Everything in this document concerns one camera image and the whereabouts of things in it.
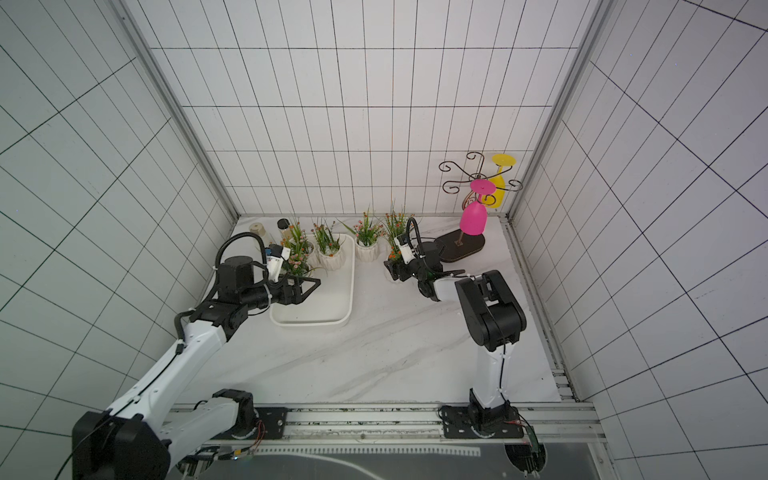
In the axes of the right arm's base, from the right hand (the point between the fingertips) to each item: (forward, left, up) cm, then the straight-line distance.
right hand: (401, 249), depth 100 cm
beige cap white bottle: (+4, +51, +4) cm, 51 cm away
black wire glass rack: (+7, -20, -4) cm, 22 cm away
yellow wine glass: (0, -26, +25) cm, 36 cm away
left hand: (-23, +24, +12) cm, 35 cm away
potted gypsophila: (-3, +24, +1) cm, 24 cm away
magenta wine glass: (+3, -22, +15) cm, 27 cm away
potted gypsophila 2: (+2, +11, +6) cm, 13 cm away
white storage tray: (-21, +21, 0) cm, 30 cm away
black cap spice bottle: (+6, +42, +4) cm, 43 cm away
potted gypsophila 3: (+6, +3, +5) cm, 8 cm away
